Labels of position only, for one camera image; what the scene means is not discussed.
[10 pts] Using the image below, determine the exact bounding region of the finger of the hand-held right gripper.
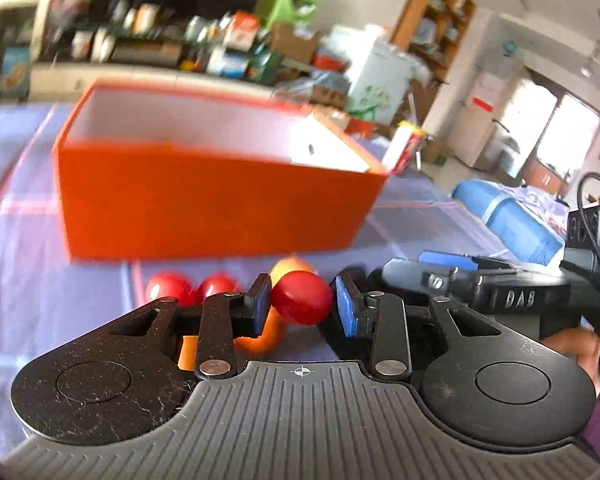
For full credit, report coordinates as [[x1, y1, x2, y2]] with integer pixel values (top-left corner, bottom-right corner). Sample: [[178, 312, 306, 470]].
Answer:
[[419, 251, 521, 271], [382, 258, 456, 297]]

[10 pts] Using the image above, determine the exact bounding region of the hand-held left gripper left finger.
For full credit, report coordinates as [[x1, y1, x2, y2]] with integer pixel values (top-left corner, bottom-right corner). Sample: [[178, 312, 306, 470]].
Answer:
[[100, 274, 273, 380]]

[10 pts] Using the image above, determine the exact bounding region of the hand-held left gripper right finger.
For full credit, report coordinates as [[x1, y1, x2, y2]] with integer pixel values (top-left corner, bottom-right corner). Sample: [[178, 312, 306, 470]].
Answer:
[[332, 270, 511, 380]]

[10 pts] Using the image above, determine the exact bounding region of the red cherry tomato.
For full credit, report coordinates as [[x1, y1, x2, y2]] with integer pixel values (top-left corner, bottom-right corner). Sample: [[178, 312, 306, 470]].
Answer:
[[271, 270, 334, 325]]

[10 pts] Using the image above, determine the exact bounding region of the orange cardboard box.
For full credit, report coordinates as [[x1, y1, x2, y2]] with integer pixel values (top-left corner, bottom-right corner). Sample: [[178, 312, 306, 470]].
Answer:
[[52, 82, 391, 261]]

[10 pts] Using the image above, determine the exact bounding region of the person's right hand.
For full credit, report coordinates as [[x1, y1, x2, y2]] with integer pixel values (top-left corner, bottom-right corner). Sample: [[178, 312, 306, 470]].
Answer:
[[542, 327, 600, 397]]

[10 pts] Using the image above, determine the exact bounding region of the orange banana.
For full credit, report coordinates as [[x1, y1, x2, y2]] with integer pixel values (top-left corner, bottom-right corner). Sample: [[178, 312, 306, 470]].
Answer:
[[177, 256, 319, 371]]

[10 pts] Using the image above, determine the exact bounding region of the blue pillow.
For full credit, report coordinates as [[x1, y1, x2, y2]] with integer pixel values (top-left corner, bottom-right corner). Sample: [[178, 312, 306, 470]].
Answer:
[[450, 177, 581, 267]]

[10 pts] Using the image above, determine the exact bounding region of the red can with yellow lid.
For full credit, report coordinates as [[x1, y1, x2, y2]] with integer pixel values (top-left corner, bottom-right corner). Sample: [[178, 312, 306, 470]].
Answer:
[[382, 122, 426, 176]]

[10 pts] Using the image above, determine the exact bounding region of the bright window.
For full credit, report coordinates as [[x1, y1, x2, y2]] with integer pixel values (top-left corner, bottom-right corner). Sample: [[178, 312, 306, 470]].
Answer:
[[522, 67, 600, 201]]

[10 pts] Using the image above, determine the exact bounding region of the green foil bag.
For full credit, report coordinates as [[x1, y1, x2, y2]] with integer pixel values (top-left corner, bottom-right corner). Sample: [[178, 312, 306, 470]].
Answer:
[[247, 50, 284, 86]]

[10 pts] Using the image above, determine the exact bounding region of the blue and white carton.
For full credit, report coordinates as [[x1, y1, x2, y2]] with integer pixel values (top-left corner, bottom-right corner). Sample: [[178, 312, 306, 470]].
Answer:
[[207, 50, 248, 79]]

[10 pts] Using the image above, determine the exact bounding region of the wooden display cabinet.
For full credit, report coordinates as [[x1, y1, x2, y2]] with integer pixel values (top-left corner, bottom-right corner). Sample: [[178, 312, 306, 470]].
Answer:
[[392, 0, 479, 84]]

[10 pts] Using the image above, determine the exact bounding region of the brown cardboard box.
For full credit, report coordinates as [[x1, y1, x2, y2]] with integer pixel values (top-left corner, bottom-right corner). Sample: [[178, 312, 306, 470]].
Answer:
[[270, 22, 327, 64]]

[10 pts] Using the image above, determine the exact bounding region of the orange and white carton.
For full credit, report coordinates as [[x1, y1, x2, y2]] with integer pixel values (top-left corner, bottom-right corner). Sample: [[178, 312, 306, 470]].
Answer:
[[224, 10, 261, 54]]

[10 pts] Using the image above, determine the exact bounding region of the white television cabinet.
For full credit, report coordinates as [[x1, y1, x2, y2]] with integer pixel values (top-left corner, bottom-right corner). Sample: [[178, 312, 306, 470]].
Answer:
[[0, 0, 301, 106]]

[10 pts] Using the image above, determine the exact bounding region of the white jar with orange label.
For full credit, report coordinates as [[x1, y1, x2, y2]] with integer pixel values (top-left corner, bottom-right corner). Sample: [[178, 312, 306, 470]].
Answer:
[[132, 4, 160, 35]]

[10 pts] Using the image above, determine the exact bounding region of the black cable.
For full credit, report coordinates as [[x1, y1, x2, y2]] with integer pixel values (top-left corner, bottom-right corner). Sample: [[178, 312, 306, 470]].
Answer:
[[577, 172, 600, 403]]

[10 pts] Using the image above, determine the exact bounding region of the red wall calendar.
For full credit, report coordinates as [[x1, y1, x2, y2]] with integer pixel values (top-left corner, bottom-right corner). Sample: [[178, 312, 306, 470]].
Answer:
[[470, 72, 506, 114]]

